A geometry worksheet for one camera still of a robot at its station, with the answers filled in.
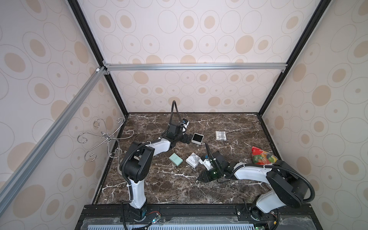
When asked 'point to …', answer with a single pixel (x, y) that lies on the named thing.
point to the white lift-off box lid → (220, 135)
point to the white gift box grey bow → (193, 160)
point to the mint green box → (176, 159)
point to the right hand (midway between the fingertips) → (203, 177)
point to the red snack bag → (258, 156)
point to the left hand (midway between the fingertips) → (191, 131)
